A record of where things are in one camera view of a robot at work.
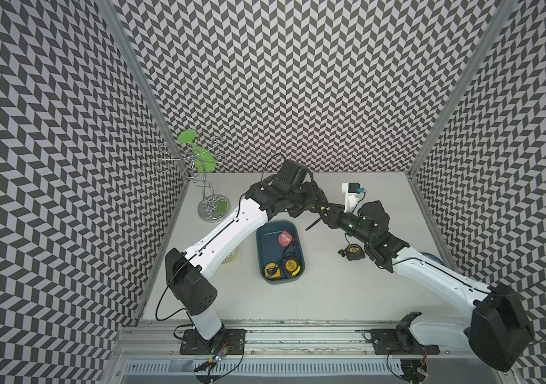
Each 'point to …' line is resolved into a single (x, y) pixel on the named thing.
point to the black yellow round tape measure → (321, 208)
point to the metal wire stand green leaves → (198, 156)
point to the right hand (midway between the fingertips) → (316, 208)
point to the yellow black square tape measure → (272, 270)
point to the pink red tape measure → (285, 238)
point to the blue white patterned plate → (431, 258)
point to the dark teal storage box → (281, 251)
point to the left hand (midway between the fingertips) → (319, 202)
